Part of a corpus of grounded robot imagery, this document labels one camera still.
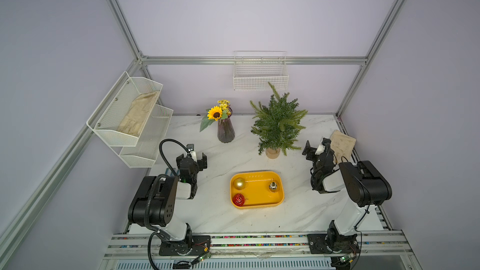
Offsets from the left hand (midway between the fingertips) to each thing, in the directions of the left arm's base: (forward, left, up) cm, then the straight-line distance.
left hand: (193, 156), depth 95 cm
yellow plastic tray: (-11, -34, -3) cm, 36 cm away
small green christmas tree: (+2, -41, +23) cm, 47 cm away
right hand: (+5, -65, +3) cm, 65 cm away
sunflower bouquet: (+12, -13, +19) cm, 26 cm away
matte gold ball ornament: (-15, -24, -1) cm, 28 cm away
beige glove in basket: (+7, +20, +24) cm, 32 cm away
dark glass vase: (+13, -16, +5) cm, 22 cm away
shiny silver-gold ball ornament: (-16, -40, -1) cm, 43 cm away
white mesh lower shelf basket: (0, +24, +3) cm, 24 cm away
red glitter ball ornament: (-23, -24, 0) cm, 33 cm away
